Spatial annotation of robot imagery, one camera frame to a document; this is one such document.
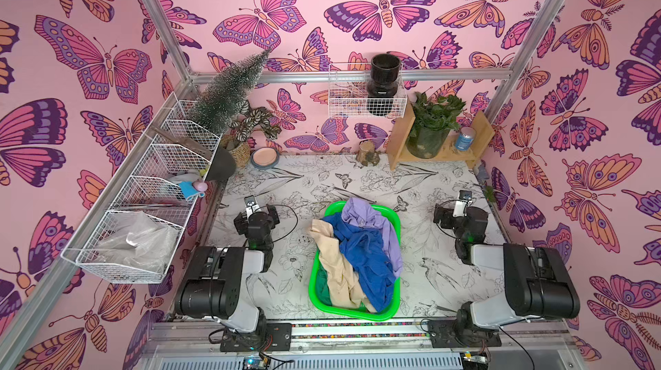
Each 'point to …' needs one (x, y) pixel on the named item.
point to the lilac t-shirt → (362, 213)
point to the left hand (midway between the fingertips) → (259, 206)
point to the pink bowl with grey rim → (264, 157)
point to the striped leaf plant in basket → (237, 140)
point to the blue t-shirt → (366, 253)
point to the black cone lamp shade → (223, 166)
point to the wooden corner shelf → (397, 151)
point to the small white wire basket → (348, 94)
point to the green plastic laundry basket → (392, 311)
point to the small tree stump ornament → (367, 154)
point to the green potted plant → (433, 120)
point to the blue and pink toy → (192, 190)
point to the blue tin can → (466, 138)
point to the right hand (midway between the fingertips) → (448, 204)
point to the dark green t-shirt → (322, 286)
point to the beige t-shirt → (344, 286)
